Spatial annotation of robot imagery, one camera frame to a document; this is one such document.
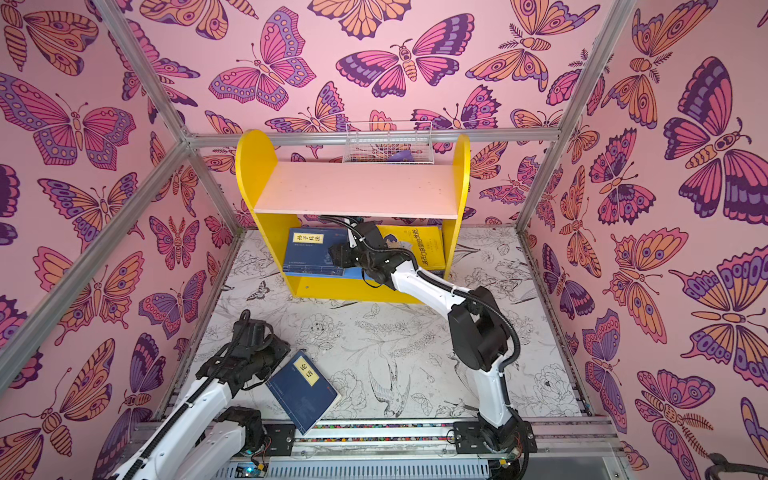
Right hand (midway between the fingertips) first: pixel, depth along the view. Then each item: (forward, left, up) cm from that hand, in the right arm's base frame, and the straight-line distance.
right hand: (338, 243), depth 87 cm
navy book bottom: (-35, +9, -23) cm, 42 cm away
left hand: (-23, +14, -16) cm, 31 cm away
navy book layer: (0, +10, -3) cm, 11 cm away
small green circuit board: (-52, +19, -25) cm, 61 cm away
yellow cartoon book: (+1, -25, -1) cm, 25 cm away
